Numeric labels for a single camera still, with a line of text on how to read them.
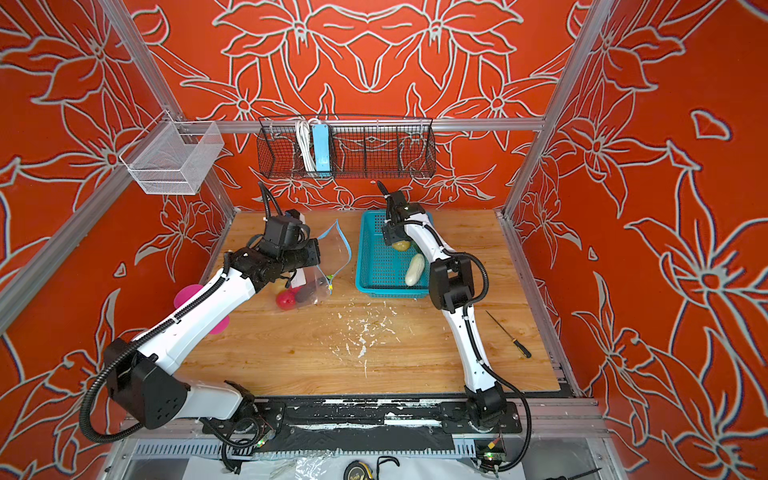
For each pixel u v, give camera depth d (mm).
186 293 799
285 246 600
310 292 905
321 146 882
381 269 1011
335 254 854
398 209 801
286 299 896
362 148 955
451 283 656
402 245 1030
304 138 879
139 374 392
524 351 832
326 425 727
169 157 908
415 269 969
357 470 645
